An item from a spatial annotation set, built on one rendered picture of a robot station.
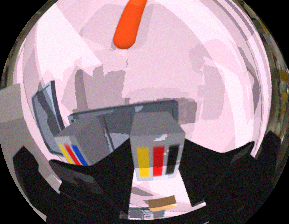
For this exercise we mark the white rectangular box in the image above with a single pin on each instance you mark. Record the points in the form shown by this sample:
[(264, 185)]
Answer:
[(123, 216)]

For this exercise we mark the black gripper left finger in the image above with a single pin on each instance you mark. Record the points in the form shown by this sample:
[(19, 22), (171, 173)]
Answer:
[(110, 177)]

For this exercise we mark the tan block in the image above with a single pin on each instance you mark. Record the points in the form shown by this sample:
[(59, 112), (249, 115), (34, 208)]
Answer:
[(168, 202)]

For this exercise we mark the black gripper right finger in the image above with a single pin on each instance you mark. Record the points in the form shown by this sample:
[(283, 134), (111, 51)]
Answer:
[(202, 168)]

